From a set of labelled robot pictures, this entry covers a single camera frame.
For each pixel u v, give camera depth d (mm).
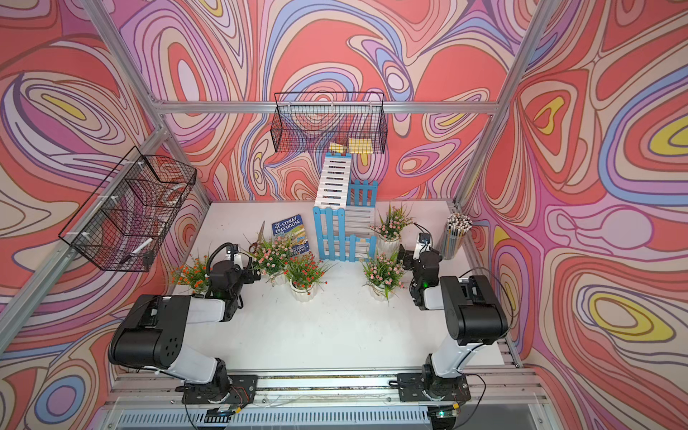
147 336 448
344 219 820
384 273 808
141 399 732
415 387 730
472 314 473
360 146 822
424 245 801
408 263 861
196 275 820
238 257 822
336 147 823
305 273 812
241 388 733
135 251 728
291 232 1050
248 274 802
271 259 840
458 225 885
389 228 928
